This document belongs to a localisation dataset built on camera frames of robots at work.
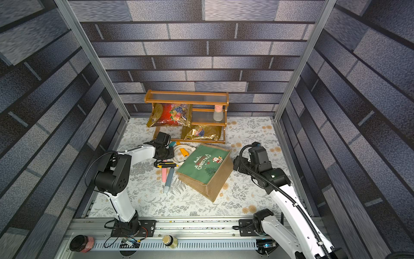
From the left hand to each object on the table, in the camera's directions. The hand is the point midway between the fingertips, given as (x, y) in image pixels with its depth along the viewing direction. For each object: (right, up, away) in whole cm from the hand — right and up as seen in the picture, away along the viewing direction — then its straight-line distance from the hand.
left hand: (172, 152), depth 99 cm
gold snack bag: (+18, +13, +5) cm, 23 cm away
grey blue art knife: (0, -14, -10) cm, 17 cm away
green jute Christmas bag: (+22, -6, -19) cm, 30 cm away
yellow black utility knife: (-2, -6, -7) cm, 9 cm away
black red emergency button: (-31, -34, -33) cm, 56 cm away
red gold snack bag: (+1, +24, -5) cm, 24 cm away
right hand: (+39, -1, -23) cm, 45 cm away
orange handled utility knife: (+7, 0, +1) cm, 7 cm away
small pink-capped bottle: (+29, +24, -2) cm, 37 cm away
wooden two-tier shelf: (+19, +31, +19) cm, 41 cm away
